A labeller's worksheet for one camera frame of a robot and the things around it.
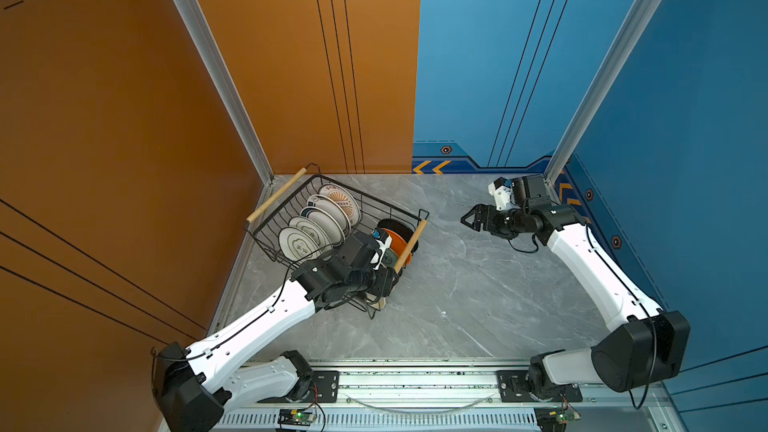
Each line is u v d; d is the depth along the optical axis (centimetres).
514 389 72
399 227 89
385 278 64
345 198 97
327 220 91
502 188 72
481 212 71
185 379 38
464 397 72
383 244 67
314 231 90
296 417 71
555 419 70
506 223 67
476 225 71
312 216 94
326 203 93
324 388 74
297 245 91
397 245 85
